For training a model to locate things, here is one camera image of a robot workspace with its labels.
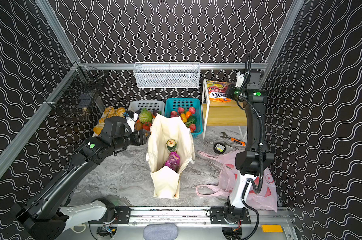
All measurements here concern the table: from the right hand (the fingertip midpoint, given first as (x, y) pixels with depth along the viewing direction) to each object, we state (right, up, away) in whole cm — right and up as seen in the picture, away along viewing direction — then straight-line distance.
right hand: (227, 90), depth 80 cm
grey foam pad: (-34, -67, -12) cm, 76 cm away
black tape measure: (0, -34, +18) cm, 38 cm away
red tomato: (-49, -19, +24) cm, 57 cm away
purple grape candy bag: (-29, -39, +2) cm, 48 cm away
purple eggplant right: (-46, -8, +37) cm, 59 cm away
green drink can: (-31, -31, +10) cm, 45 cm away
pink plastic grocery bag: (+2, -47, +3) cm, 47 cm away
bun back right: (-72, -8, +35) cm, 81 cm away
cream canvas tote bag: (-31, -43, -17) cm, 56 cm away
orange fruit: (-20, -11, +32) cm, 39 cm away
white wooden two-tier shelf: (-6, -12, +3) cm, 14 cm away
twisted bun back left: (-80, -8, +34) cm, 87 cm away
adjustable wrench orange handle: (+5, -26, +25) cm, 37 cm away
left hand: (-40, -22, -11) cm, 47 cm away
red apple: (-26, -7, +35) cm, 44 cm away
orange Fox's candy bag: (-5, 0, +2) cm, 5 cm away
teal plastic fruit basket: (-32, -2, +38) cm, 49 cm away
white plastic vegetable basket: (-42, -4, +34) cm, 54 cm away
